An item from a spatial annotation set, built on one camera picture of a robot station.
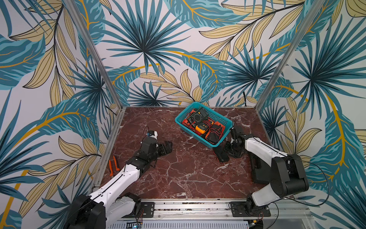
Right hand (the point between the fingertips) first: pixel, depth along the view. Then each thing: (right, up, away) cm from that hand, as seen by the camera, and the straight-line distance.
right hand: (225, 151), depth 91 cm
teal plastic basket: (-4, +23, +13) cm, 27 cm away
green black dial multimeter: (-17, +22, +8) cm, 30 cm away
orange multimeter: (-25, +20, +9) cm, 33 cm away
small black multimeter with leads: (-9, +9, -2) cm, 13 cm away
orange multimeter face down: (-5, +15, -1) cm, 15 cm away
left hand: (-37, +5, -8) cm, 38 cm away
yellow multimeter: (-14, +15, +4) cm, 21 cm away
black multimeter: (-3, -1, -2) cm, 4 cm away
